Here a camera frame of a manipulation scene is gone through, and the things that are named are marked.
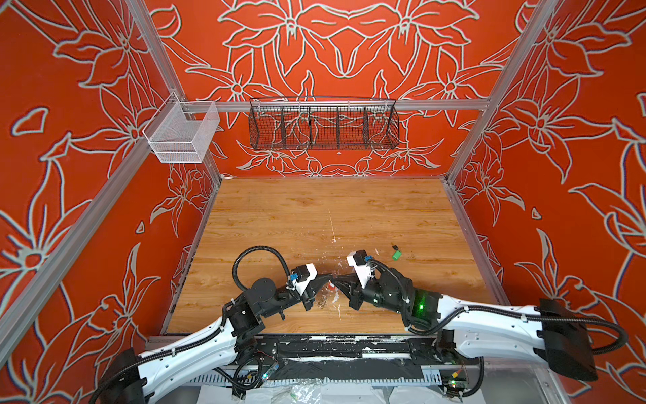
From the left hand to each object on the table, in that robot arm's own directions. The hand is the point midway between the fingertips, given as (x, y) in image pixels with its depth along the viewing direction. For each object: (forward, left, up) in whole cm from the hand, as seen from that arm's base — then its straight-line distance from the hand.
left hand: (330, 274), depth 67 cm
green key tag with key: (+20, -26, -21) cm, 39 cm away
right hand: (0, 0, -3) cm, 3 cm away
